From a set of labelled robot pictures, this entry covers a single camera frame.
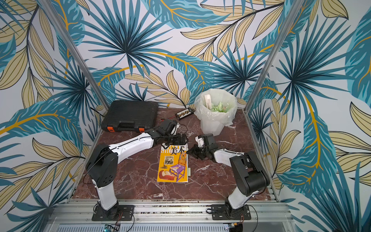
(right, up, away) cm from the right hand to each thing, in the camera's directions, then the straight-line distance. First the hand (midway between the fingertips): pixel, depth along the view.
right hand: (186, 151), depth 90 cm
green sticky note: (+1, -12, -3) cm, 12 cm away
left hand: (-3, +6, -3) cm, 7 cm away
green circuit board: (-37, -34, -19) cm, 54 cm away
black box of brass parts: (-2, +25, +24) cm, 35 cm away
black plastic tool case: (-40, +23, +13) cm, 48 cm away
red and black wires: (-18, +21, +23) cm, 36 cm away
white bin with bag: (+19, +27, +4) cm, 33 cm away
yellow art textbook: (-8, -8, 0) cm, 11 cm away
